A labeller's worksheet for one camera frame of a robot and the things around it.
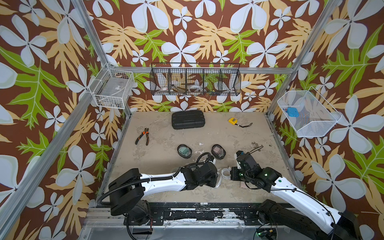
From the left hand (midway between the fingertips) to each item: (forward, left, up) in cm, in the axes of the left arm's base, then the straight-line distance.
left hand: (218, 176), depth 79 cm
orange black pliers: (+35, +48, -8) cm, 60 cm away
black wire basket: (+58, +12, +22) cm, 63 cm away
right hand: (+2, -6, 0) cm, 6 cm away
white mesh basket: (+29, -50, +19) cm, 61 cm away
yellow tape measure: (+47, -19, -8) cm, 51 cm away
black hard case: (+44, +17, -3) cm, 47 cm away
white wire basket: (+43, +61, +25) cm, 79 cm away
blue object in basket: (+31, -44, +18) cm, 57 cm away
